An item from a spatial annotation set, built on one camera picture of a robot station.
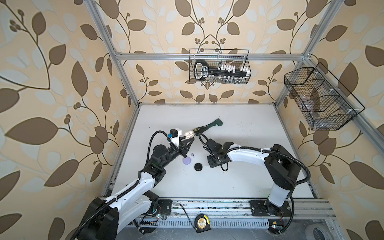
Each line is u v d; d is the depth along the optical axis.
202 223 0.68
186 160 0.91
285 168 0.47
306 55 0.89
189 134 0.75
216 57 0.90
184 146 0.68
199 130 1.04
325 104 0.73
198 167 0.87
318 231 0.68
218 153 0.67
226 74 0.84
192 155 0.93
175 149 0.66
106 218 0.40
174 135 0.65
